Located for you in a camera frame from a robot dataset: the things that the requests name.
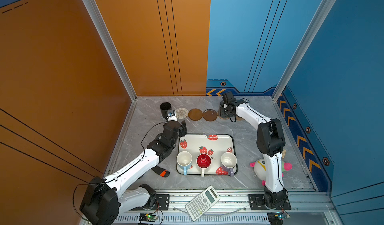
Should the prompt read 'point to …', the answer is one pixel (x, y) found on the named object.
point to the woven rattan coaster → (219, 116)
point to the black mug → (164, 107)
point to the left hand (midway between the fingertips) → (179, 120)
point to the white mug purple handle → (228, 163)
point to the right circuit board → (277, 218)
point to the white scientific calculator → (203, 202)
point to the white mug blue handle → (184, 160)
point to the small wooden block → (283, 154)
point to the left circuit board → (147, 217)
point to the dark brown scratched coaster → (210, 115)
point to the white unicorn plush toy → (260, 169)
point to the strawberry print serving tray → (214, 145)
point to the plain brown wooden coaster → (195, 114)
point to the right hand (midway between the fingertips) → (223, 113)
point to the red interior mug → (203, 161)
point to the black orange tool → (161, 171)
